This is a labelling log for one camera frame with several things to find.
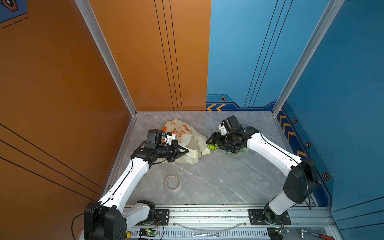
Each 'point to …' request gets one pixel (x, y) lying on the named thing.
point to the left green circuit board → (147, 232)
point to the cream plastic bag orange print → (188, 138)
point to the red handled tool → (330, 237)
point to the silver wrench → (217, 235)
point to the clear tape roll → (169, 188)
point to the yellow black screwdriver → (128, 234)
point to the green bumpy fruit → (213, 147)
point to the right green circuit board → (276, 233)
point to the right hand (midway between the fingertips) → (211, 143)
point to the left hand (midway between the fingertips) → (189, 149)
